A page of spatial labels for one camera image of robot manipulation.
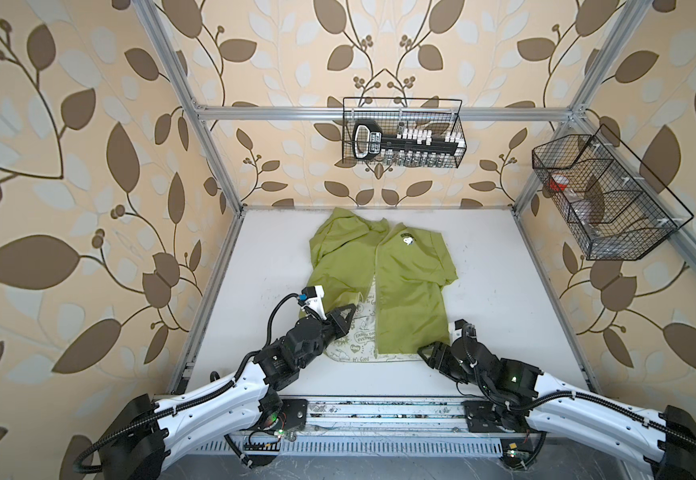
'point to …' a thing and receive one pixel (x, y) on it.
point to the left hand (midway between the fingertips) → (360, 307)
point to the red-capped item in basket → (558, 182)
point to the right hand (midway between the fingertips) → (423, 359)
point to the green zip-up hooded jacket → (396, 278)
